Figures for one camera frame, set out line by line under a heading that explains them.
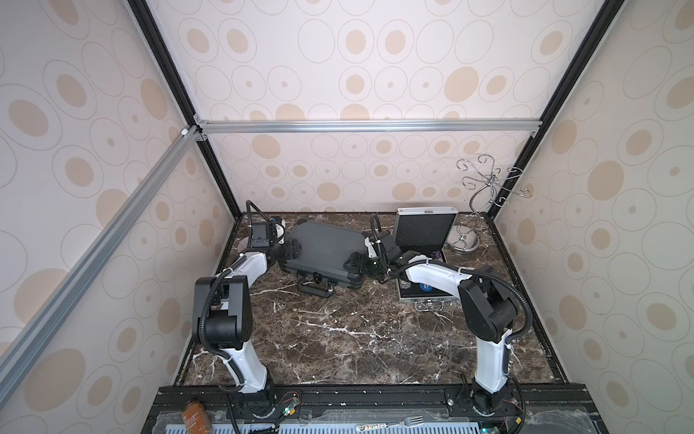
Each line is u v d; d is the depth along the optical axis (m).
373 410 0.73
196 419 0.68
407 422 0.70
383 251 0.74
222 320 0.49
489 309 0.51
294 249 0.88
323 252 0.95
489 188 0.87
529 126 0.90
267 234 0.76
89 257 0.54
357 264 0.83
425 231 0.96
